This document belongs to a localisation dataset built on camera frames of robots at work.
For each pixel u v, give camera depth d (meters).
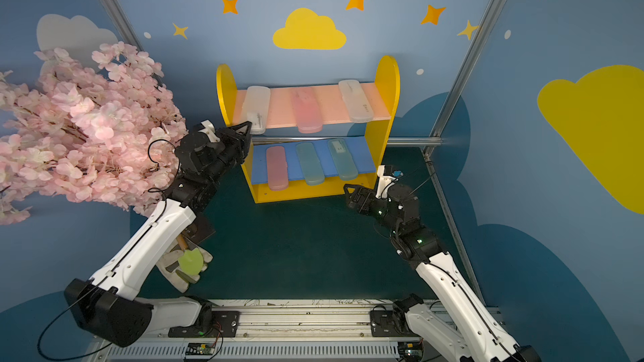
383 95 0.82
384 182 0.64
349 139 1.11
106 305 0.37
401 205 0.50
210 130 0.64
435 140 1.16
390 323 0.74
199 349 0.72
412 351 0.73
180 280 0.82
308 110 0.78
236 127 0.66
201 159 0.51
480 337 0.40
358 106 0.77
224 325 0.73
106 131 0.41
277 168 0.96
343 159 0.99
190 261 0.86
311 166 0.96
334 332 0.74
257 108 0.75
